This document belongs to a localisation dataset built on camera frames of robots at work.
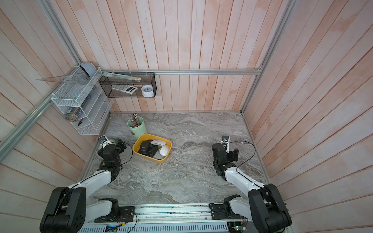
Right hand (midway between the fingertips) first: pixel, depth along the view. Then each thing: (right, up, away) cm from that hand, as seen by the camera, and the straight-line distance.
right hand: (228, 146), depth 88 cm
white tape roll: (-52, +35, +6) cm, 63 cm away
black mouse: (-48, -3, +5) cm, 49 cm away
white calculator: (-67, +38, +10) cm, 78 cm away
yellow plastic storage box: (-53, +5, +11) cm, 54 cm away
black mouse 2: (-53, -5, +5) cm, 53 cm away
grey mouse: (-44, -7, +3) cm, 45 cm away
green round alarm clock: (-63, 0, -20) cm, 67 cm away
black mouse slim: (-54, 0, +7) cm, 54 cm away
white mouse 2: (-41, -4, +5) cm, 41 cm away
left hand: (-71, +2, 0) cm, 71 cm away
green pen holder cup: (-59, +9, +8) cm, 60 cm away
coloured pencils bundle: (-61, +16, +7) cm, 63 cm away
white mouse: (-45, +1, +7) cm, 45 cm away
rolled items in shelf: (-88, +17, -11) cm, 90 cm away
